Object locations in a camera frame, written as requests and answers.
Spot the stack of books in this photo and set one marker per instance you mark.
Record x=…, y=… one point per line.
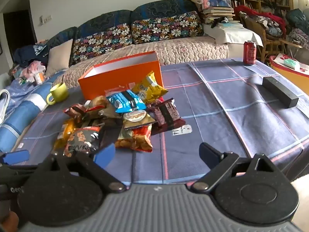
x=218, y=12

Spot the dark blue clothing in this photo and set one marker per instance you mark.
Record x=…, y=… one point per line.
x=30, y=53

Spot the wall switch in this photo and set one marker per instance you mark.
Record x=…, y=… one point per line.
x=45, y=19

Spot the white paper tag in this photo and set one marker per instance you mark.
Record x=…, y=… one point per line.
x=182, y=130

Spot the plaid blue tablecloth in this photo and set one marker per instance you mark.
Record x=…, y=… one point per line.
x=241, y=125

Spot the dark blue patterned sofa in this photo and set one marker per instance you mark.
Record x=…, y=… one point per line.
x=157, y=7

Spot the red cloth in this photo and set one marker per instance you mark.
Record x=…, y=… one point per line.
x=260, y=12

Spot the white cloth covered table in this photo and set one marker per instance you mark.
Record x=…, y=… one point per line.
x=236, y=35

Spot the wicker chair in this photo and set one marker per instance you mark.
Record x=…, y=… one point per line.
x=263, y=38

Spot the blue snack packet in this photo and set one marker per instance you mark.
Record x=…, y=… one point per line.
x=123, y=102

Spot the beige pillow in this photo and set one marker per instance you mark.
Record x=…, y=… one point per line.
x=59, y=58

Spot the dark brown chocolate packet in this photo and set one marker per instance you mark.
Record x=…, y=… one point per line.
x=166, y=116

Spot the metal spoon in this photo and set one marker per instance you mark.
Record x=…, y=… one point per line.
x=62, y=79

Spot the green mug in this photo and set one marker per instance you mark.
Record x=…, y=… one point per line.
x=59, y=93

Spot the yellow round stool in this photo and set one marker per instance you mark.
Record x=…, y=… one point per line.
x=287, y=73

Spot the yellow snack packet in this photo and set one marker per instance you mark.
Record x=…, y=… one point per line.
x=147, y=88

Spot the person's left hand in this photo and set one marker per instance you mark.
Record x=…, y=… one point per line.
x=9, y=221

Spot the orange brown snack packet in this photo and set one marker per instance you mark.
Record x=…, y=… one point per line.
x=74, y=112

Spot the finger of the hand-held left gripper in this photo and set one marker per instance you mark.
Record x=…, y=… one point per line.
x=15, y=156

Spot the blue striped blanket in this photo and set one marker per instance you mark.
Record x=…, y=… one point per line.
x=21, y=106

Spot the orange cracker packet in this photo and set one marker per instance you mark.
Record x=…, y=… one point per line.
x=135, y=141

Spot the red soda can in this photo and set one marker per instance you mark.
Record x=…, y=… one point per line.
x=249, y=53

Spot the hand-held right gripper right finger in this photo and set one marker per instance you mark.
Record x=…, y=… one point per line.
x=208, y=153

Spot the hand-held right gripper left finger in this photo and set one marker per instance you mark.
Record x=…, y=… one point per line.
x=106, y=153

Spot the amber snack packet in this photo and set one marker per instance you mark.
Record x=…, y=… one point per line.
x=64, y=131

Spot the quilted sofa seat cushion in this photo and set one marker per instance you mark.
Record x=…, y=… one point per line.
x=188, y=49

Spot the black rectangular box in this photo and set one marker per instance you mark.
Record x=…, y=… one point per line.
x=280, y=91

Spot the gold snack packet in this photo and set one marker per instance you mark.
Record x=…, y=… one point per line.
x=136, y=119

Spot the brown bread packet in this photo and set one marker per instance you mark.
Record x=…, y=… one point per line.
x=97, y=102

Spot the floral cushion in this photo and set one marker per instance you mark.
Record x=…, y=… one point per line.
x=166, y=27
x=101, y=41

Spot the black snack packet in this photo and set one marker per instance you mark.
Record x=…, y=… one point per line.
x=82, y=140

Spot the orange cardboard box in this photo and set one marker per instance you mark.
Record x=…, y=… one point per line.
x=108, y=77

